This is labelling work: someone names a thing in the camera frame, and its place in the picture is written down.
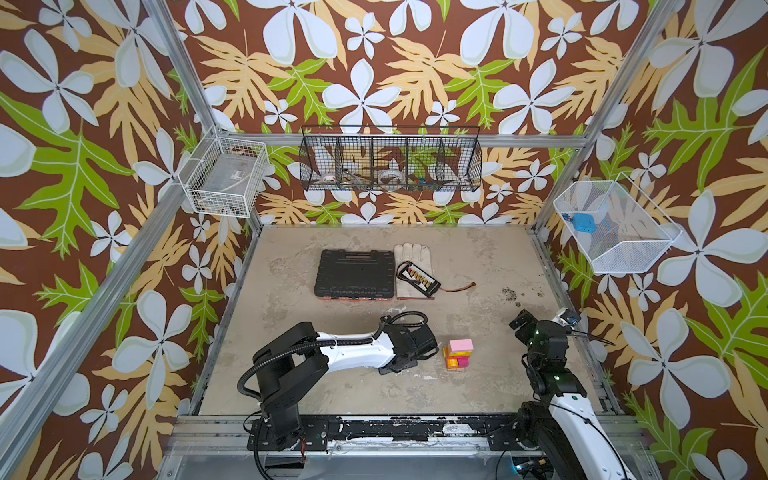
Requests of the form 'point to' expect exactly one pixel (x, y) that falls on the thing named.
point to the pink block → (458, 345)
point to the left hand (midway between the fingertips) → (404, 358)
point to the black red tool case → (355, 276)
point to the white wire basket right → (618, 230)
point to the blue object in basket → (584, 222)
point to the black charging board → (418, 278)
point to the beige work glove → (420, 256)
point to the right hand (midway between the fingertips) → (531, 317)
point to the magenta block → (463, 362)
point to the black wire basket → (390, 158)
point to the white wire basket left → (224, 176)
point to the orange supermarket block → (452, 363)
